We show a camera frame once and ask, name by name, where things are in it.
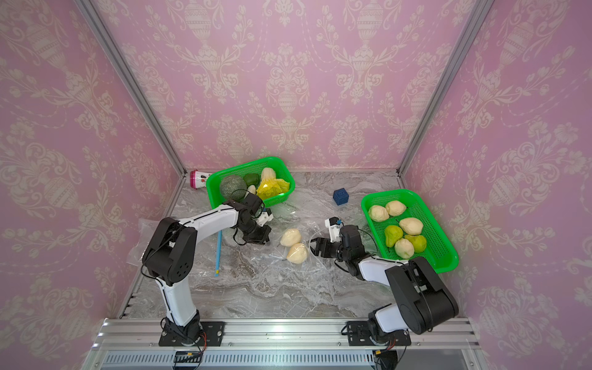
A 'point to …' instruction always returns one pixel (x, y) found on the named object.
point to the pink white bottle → (198, 179)
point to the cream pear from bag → (412, 226)
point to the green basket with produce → (270, 167)
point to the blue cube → (341, 196)
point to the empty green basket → (439, 252)
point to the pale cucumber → (252, 189)
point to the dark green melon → (233, 188)
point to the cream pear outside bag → (378, 213)
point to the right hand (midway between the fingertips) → (305, 250)
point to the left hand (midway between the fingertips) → (270, 243)
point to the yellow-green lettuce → (270, 187)
